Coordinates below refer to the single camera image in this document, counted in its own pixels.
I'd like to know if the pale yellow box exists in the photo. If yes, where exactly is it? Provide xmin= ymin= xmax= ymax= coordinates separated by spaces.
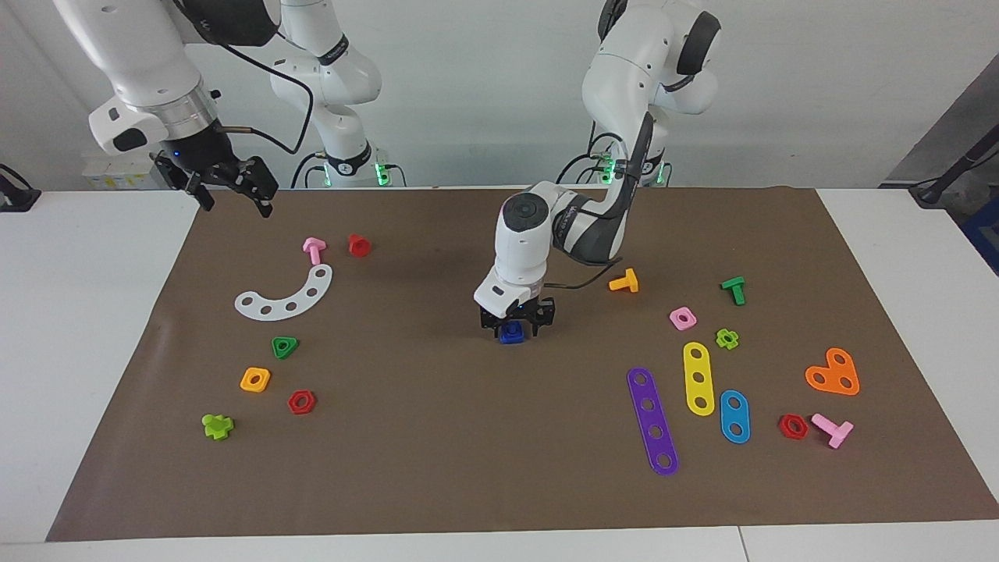
xmin=82 ymin=152 xmax=169 ymax=190

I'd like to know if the white curved perforated plate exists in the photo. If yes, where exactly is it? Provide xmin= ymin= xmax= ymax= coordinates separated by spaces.
xmin=234 ymin=264 xmax=334 ymax=322

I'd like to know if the brown table mat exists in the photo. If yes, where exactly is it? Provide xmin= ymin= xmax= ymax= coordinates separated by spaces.
xmin=45 ymin=186 xmax=999 ymax=542

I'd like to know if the purple four-hole plate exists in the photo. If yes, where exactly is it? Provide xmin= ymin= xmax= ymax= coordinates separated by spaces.
xmin=627 ymin=367 xmax=680 ymax=477

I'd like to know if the yellow three-hole plate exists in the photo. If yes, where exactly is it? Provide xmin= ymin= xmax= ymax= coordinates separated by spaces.
xmin=683 ymin=341 xmax=716 ymax=417

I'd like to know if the black table clamp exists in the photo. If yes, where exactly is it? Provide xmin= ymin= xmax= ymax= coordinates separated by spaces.
xmin=0 ymin=164 xmax=41 ymax=213

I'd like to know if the blue two-hole plate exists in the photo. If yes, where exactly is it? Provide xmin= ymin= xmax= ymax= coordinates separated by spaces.
xmin=719 ymin=389 xmax=752 ymax=445

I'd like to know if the orange angled three-hole plate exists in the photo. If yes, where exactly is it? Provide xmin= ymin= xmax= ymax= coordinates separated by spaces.
xmin=805 ymin=347 xmax=861 ymax=397

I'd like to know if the black stand pole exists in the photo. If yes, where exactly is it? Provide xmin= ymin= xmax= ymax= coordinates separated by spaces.
xmin=909 ymin=125 xmax=999 ymax=208

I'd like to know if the blue crate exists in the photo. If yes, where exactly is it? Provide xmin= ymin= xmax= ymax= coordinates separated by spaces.
xmin=962 ymin=195 xmax=999 ymax=274

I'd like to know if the black right base cable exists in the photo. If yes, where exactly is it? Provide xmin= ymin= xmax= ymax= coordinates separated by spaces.
xmin=291 ymin=151 xmax=325 ymax=189

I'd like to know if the black base cable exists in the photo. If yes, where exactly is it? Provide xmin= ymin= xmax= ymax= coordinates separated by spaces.
xmin=291 ymin=151 xmax=325 ymax=189
xmin=556 ymin=133 xmax=625 ymax=185

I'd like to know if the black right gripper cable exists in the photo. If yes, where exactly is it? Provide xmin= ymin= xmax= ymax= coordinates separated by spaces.
xmin=176 ymin=0 xmax=315 ymax=155

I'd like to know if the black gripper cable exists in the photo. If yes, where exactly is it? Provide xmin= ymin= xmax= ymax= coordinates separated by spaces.
xmin=546 ymin=113 xmax=655 ymax=291
xmin=176 ymin=0 xmax=315 ymax=155

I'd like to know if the black left base cable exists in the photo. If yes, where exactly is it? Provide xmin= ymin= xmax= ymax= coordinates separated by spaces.
xmin=556 ymin=133 xmax=625 ymax=185

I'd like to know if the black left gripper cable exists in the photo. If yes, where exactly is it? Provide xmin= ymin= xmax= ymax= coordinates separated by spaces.
xmin=546 ymin=113 xmax=655 ymax=291

